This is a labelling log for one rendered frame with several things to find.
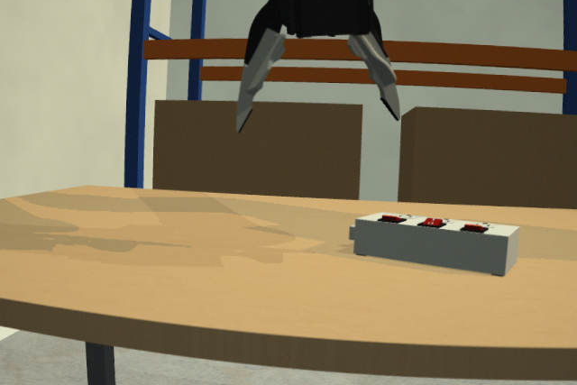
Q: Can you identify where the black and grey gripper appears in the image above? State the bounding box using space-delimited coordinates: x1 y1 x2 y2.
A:
236 0 400 133

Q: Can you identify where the grey power strip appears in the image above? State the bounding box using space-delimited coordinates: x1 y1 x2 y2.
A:
349 212 520 277

